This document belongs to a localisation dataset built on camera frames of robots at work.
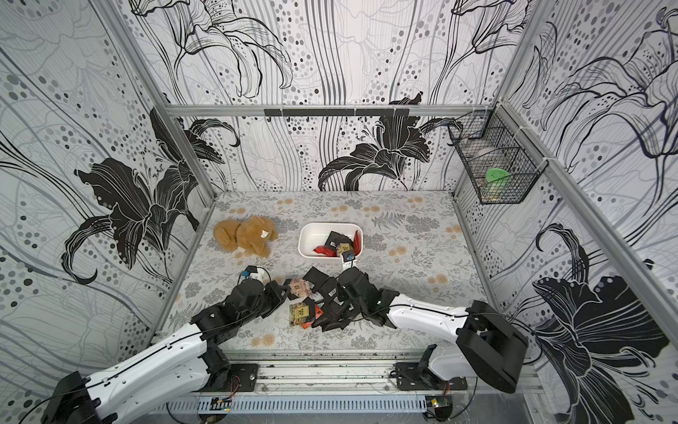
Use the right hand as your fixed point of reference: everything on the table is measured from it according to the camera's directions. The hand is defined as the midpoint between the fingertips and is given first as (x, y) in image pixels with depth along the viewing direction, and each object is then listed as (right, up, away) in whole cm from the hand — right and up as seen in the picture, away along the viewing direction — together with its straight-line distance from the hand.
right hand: (343, 274), depth 85 cm
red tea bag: (+5, +9, +11) cm, 15 cm away
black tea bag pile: (-4, -12, -1) cm, 12 cm away
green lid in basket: (+46, +32, -6) cm, 57 cm away
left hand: (-15, -5, -5) cm, 16 cm away
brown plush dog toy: (-32, +12, +8) cm, 35 cm away
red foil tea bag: (-6, +6, +10) cm, 13 cm away
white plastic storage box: (-12, +12, +18) cm, 25 cm away
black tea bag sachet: (-3, +10, +15) cm, 19 cm away
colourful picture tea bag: (-15, -12, -1) cm, 19 cm away
